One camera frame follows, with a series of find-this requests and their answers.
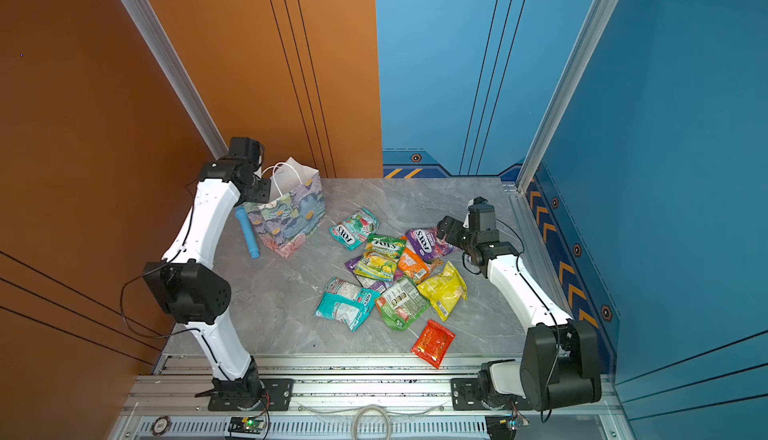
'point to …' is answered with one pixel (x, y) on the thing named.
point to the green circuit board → (251, 425)
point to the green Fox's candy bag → (380, 258)
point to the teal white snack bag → (345, 302)
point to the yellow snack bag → (445, 291)
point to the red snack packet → (433, 343)
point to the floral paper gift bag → (295, 207)
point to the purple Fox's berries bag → (428, 244)
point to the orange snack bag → (416, 268)
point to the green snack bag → (402, 304)
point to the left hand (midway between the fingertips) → (255, 188)
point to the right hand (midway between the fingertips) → (447, 228)
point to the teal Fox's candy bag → (352, 230)
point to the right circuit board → (504, 427)
